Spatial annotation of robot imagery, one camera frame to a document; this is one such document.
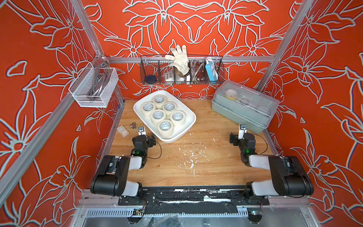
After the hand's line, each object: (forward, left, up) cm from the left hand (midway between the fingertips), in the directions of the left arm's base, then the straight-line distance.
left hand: (145, 134), depth 93 cm
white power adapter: (+32, -14, +25) cm, 43 cm away
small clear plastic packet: (+5, +19, -4) cm, 20 cm away
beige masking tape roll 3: (+27, -13, -1) cm, 30 cm away
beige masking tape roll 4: (+19, -5, -3) cm, 20 cm away
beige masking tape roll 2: (+25, +5, -2) cm, 26 cm away
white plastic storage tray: (+8, -22, -4) cm, 24 cm away
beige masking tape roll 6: (+8, -12, -4) cm, 15 cm away
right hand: (+5, -61, +2) cm, 62 cm away
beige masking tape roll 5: (+19, -20, -4) cm, 28 cm away
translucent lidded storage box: (+17, -65, +14) cm, 68 cm away
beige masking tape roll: (+35, -3, 0) cm, 35 cm away
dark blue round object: (+33, 0, +22) cm, 39 cm away
